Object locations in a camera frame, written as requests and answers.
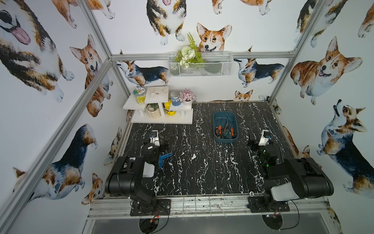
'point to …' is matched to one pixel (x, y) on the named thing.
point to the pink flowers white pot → (187, 96)
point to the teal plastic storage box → (225, 127)
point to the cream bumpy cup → (154, 110)
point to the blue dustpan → (160, 157)
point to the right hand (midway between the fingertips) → (262, 132)
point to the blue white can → (176, 101)
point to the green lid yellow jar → (140, 93)
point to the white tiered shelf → (184, 115)
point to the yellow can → (167, 106)
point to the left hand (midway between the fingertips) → (157, 134)
